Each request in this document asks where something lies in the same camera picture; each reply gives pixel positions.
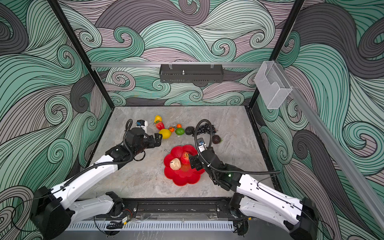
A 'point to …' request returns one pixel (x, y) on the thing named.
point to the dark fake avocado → (189, 130)
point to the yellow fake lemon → (166, 133)
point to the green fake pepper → (179, 131)
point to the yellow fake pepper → (157, 117)
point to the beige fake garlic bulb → (175, 164)
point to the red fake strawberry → (160, 125)
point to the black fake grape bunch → (205, 129)
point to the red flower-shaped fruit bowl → (186, 174)
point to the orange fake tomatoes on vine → (172, 129)
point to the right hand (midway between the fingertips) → (195, 152)
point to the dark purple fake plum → (216, 139)
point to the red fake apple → (185, 158)
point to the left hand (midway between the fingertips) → (156, 135)
